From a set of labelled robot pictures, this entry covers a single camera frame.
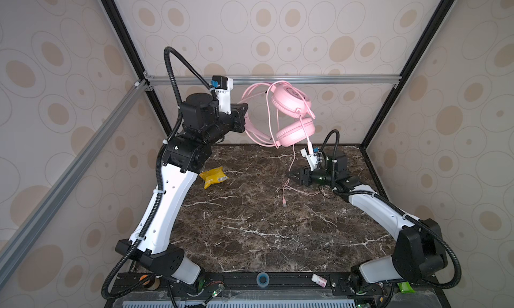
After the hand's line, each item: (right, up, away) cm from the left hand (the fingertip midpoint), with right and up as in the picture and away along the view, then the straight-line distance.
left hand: (251, 101), depth 56 cm
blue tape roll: (+2, -60, +18) cm, 63 cm away
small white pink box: (+24, -60, +17) cm, 67 cm away
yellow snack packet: (-21, -24, +44) cm, 54 cm away
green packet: (+54, -62, +15) cm, 84 cm away
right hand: (+15, -21, +24) cm, 35 cm away
